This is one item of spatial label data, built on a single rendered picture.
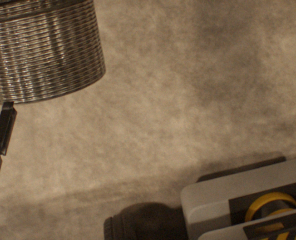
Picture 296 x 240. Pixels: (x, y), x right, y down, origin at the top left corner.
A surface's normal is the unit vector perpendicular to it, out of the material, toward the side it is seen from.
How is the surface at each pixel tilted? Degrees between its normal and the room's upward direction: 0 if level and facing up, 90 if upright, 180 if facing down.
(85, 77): 45
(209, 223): 0
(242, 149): 0
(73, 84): 30
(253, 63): 0
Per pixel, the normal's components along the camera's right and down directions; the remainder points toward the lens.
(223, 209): 0.09, 0.33
